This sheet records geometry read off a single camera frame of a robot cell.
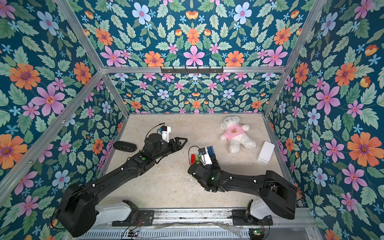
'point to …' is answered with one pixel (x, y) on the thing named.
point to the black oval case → (125, 146)
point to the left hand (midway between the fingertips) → (186, 141)
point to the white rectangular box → (266, 152)
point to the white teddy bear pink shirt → (234, 132)
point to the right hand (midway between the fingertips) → (212, 156)
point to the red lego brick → (192, 159)
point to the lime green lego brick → (197, 158)
